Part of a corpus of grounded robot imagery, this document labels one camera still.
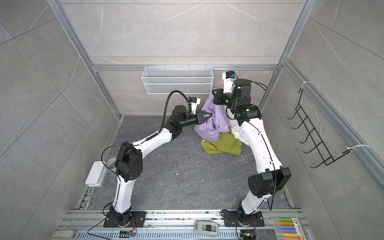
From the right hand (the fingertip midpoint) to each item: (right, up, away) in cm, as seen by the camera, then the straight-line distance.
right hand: (212, 89), depth 72 cm
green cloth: (+13, -29, +29) cm, 44 cm away
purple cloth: (+4, -15, +4) cm, 16 cm away
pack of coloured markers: (+36, -67, -2) cm, 76 cm away
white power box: (-65, -46, +12) cm, 81 cm away
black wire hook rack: (+46, -26, -9) cm, 53 cm away
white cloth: (+23, -24, +27) cm, 43 cm away
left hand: (+1, -11, +7) cm, 13 cm away
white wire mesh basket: (-21, +14, +29) cm, 38 cm away
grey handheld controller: (-3, -66, -4) cm, 66 cm away
